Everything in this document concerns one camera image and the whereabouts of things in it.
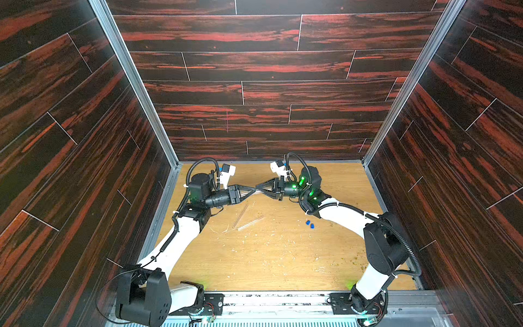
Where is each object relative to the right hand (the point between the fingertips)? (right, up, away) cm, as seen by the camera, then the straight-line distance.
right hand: (258, 186), depth 74 cm
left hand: (-1, -3, -2) cm, 3 cm away
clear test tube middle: (-9, -16, +25) cm, 31 cm away
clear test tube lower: (-4, -18, +21) cm, 28 cm away
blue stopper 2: (+24, -18, +22) cm, 37 cm away
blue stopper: (+25, -19, +20) cm, 38 cm away
